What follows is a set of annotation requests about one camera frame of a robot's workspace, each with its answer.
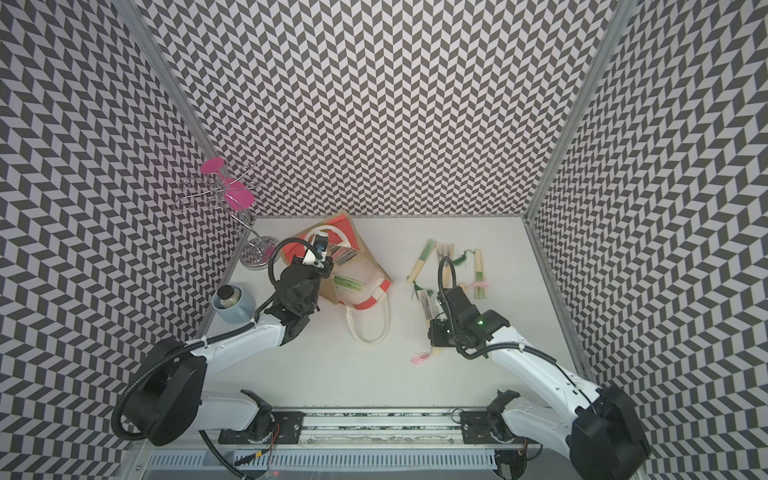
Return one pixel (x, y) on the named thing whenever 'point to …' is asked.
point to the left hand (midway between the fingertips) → (315, 240)
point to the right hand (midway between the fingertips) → (434, 340)
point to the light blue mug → (240, 312)
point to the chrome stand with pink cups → (231, 186)
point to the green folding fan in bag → (348, 283)
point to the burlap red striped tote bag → (357, 280)
